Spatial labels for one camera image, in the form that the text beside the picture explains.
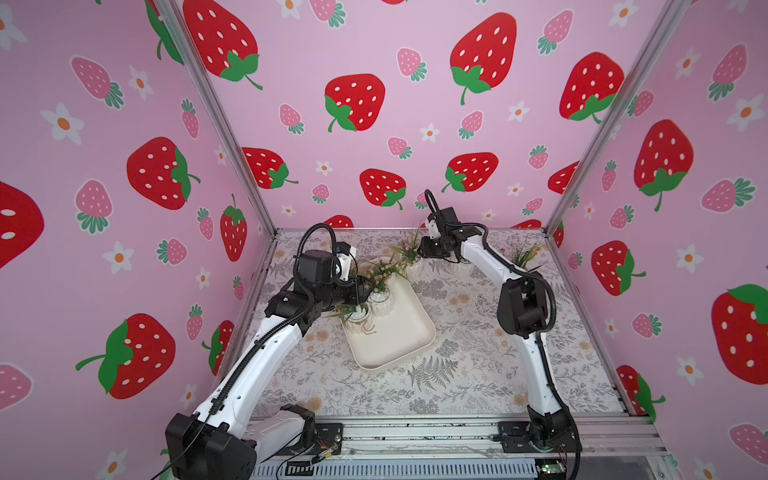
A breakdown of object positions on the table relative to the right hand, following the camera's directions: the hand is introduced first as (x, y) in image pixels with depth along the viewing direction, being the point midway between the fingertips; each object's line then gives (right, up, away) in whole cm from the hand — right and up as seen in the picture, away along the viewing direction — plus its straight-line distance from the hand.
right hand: (416, 251), depth 101 cm
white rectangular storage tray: (-4, -25, -8) cm, 26 cm away
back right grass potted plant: (+35, -2, -5) cm, 35 cm away
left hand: (-13, -9, -25) cm, 30 cm away
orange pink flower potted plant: (-12, -16, -7) cm, 21 cm away
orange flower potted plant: (-19, -20, -13) cm, 30 cm away
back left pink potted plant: (-3, 0, -3) cm, 4 cm away
